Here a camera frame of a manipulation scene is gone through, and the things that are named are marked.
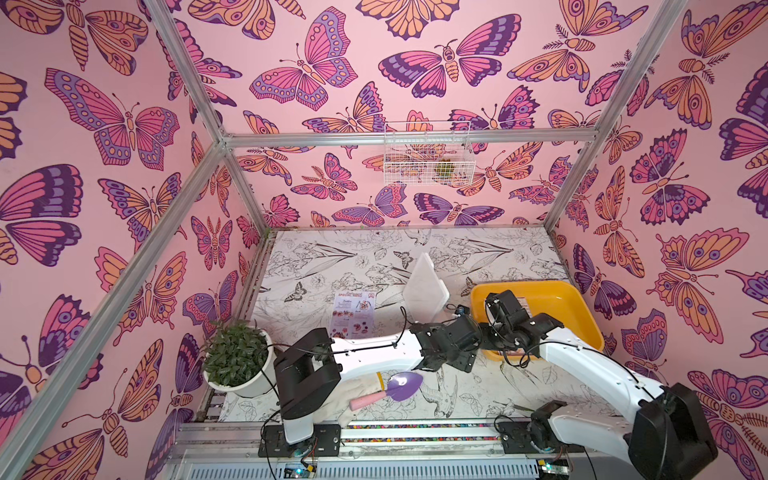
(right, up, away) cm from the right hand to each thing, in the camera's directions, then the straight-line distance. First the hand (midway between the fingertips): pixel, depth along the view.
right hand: (480, 336), depth 85 cm
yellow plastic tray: (+28, +8, +13) cm, 32 cm away
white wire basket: (-14, +55, +10) cm, 58 cm away
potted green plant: (-61, -1, -15) cm, 63 cm away
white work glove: (-40, -18, -6) cm, 44 cm away
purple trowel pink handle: (-23, -13, -3) cm, 27 cm away
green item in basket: (-9, +50, +7) cm, 51 cm away
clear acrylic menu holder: (-14, +10, +13) cm, 22 cm away
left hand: (-5, -3, -5) cm, 8 cm away
